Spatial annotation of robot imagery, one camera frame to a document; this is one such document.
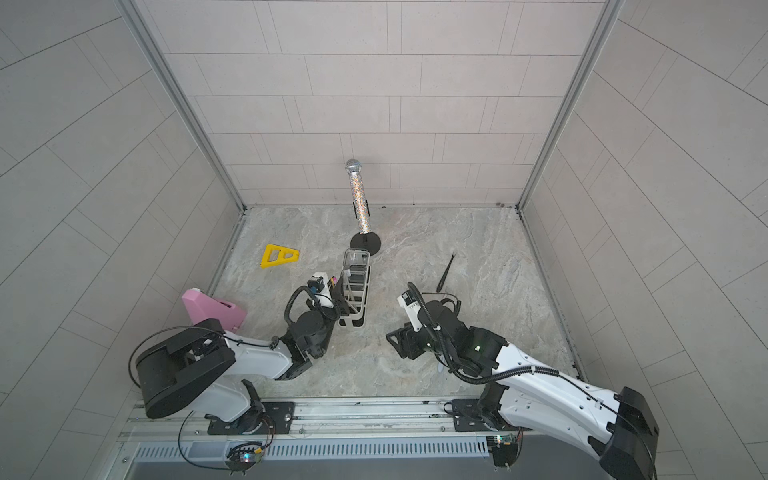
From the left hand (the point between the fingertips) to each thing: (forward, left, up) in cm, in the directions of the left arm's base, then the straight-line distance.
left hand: (347, 277), depth 82 cm
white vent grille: (-37, +2, -14) cm, 40 cm away
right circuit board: (-37, -39, -12) cm, 55 cm away
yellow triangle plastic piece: (+17, +26, -12) cm, 33 cm away
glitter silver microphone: (+27, -1, +17) cm, 32 cm away
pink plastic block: (-10, +34, +3) cm, 36 cm away
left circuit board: (-39, +20, -12) cm, 46 cm away
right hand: (-16, -14, -2) cm, 21 cm away
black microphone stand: (+22, -5, -12) cm, 25 cm away
